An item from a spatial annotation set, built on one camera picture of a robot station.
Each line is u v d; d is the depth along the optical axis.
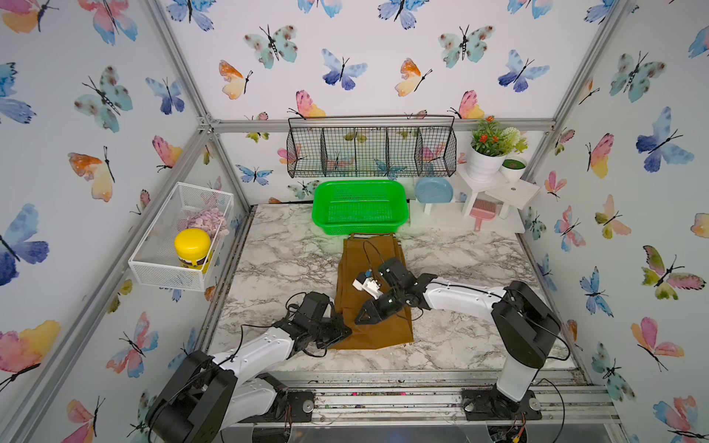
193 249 0.64
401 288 0.69
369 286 0.79
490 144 0.88
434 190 1.07
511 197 1.04
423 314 0.92
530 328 0.47
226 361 0.46
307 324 0.68
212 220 0.69
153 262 0.63
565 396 0.79
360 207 1.22
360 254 0.94
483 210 1.18
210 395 0.41
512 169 1.02
